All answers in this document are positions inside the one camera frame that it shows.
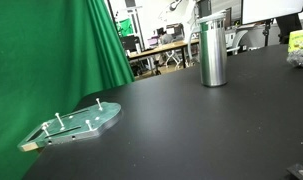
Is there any small black monitor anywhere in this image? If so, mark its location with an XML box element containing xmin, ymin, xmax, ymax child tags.
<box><xmin>120</xmin><ymin>34</ymin><xmax>138</xmax><ymax>52</ymax></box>

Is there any metallic flask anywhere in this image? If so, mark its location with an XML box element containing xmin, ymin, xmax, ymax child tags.
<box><xmin>195</xmin><ymin>9</ymin><xmax>230</xmax><ymax>89</ymax></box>

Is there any green backdrop curtain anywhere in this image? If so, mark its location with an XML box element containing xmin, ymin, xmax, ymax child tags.
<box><xmin>0</xmin><ymin>0</ymin><xmax>136</xmax><ymax>180</ymax></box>

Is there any seated person dark hair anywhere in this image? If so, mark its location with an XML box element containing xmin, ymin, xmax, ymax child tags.
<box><xmin>158</xmin><ymin>32</ymin><xmax>174</xmax><ymax>45</ymax></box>

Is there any metal mounting plate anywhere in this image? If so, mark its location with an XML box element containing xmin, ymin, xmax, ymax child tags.
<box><xmin>16</xmin><ymin>101</ymin><xmax>124</xmax><ymax>153</ymax></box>

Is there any black backdrop stand pole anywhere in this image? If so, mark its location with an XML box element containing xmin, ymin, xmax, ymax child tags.
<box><xmin>105</xmin><ymin>0</ymin><xmax>121</xmax><ymax>36</ymax></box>

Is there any wooden desk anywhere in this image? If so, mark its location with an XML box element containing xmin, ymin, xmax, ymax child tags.
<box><xmin>126</xmin><ymin>38</ymin><xmax>201</xmax><ymax>78</ymax></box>

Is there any small green screen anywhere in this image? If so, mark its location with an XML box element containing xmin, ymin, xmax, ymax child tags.
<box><xmin>118</xmin><ymin>17</ymin><xmax>134</xmax><ymax>38</ymax></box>

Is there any laptop with pink screen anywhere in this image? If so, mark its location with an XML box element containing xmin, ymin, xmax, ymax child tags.
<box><xmin>147</xmin><ymin>36</ymin><xmax>159</xmax><ymax>48</ymax></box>

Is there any black chair backrest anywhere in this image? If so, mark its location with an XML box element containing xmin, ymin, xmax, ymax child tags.
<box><xmin>275</xmin><ymin>12</ymin><xmax>303</xmax><ymax>45</ymax></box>

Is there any silver bolt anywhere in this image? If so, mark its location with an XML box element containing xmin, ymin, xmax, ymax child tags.
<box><xmin>54</xmin><ymin>112</ymin><xmax>66</xmax><ymax>129</ymax></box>
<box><xmin>95</xmin><ymin>97</ymin><xmax>104</xmax><ymax>112</ymax></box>
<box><xmin>84</xmin><ymin>119</ymin><xmax>94</xmax><ymax>132</ymax></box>
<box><xmin>40</xmin><ymin>121</ymin><xmax>51</xmax><ymax>138</ymax></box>

